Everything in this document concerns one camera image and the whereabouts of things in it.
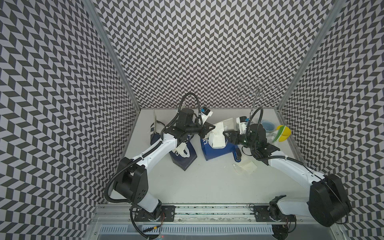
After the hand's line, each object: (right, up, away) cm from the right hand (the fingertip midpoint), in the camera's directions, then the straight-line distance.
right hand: (226, 134), depth 81 cm
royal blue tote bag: (-8, -11, +3) cm, 14 cm away
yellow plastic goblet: (+36, 0, +5) cm, 37 cm away
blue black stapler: (+8, -13, +8) cm, 17 cm away
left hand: (-7, +4, -3) cm, 9 cm away
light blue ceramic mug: (+34, +4, +21) cm, 40 cm away
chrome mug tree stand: (+17, +24, -1) cm, 29 cm away
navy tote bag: (-24, -16, +1) cm, 29 cm away
